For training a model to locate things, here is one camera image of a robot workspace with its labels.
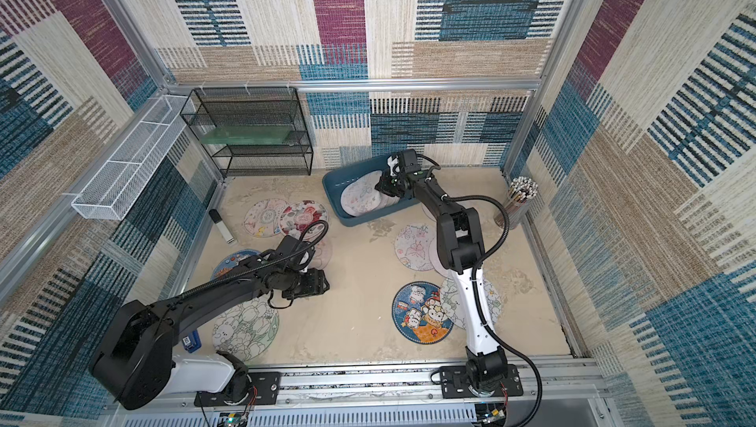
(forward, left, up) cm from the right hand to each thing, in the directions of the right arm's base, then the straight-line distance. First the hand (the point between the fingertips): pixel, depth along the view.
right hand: (380, 188), depth 105 cm
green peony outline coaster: (-46, +37, -8) cm, 59 cm away
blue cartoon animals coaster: (-41, -11, -8) cm, 43 cm away
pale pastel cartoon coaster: (-7, +42, -8) cm, 43 cm away
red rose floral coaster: (-8, +27, -7) cm, 29 cm away
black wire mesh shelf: (+15, +44, +14) cm, 49 cm away
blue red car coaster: (-23, +48, -7) cm, 54 cm away
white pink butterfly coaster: (-19, -11, -8) cm, 23 cm away
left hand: (-35, +16, -3) cm, 39 cm away
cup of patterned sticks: (-12, -42, +9) cm, 45 cm away
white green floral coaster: (-35, -21, -9) cm, 42 cm away
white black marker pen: (-13, +53, -3) cm, 55 cm away
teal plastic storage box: (+8, +17, -5) cm, 20 cm away
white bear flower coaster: (+1, +8, -6) cm, 10 cm away
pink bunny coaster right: (-24, -16, -8) cm, 30 cm away
